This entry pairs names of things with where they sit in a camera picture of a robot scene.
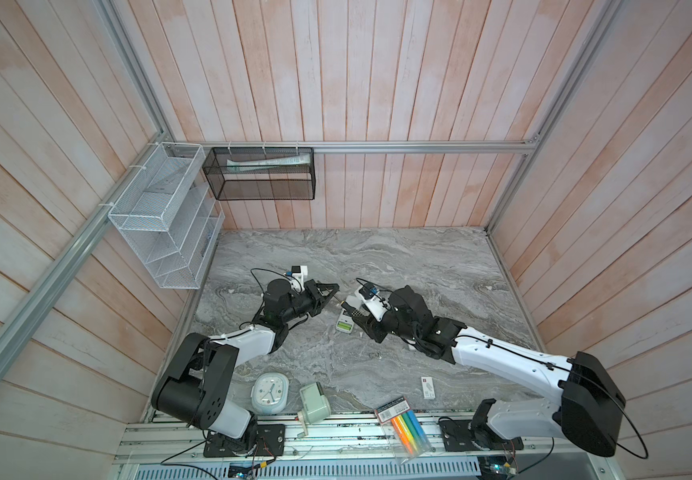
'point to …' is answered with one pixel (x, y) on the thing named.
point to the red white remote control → (345, 323)
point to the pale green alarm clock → (270, 393)
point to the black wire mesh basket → (261, 173)
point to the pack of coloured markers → (404, 430)
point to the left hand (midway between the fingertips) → (340, 291)
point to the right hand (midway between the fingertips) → (359, 311)
